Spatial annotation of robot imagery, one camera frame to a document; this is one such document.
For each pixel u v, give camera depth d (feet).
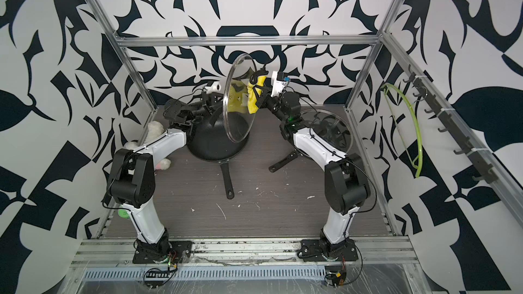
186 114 2.24
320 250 2.43
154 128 3.23
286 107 2.10
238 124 3.78
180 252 2.43
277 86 2.34
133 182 1.63
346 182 1.57
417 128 2.21
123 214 2.59
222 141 3.34
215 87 2.48
